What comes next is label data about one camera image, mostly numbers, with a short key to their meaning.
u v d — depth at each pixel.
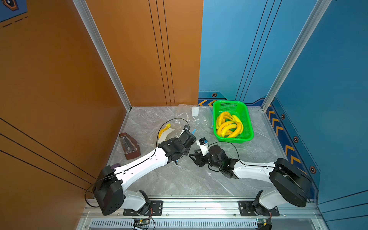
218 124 0.96
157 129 1.00
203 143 0.72
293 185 0.43
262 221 0.72
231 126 1.02
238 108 1.15
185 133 0.60
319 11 0.70
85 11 0.71
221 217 0.72
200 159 0.72
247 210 0.72
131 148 0.87
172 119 0.69
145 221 0.71
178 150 0.60
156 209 0.74
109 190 0.40
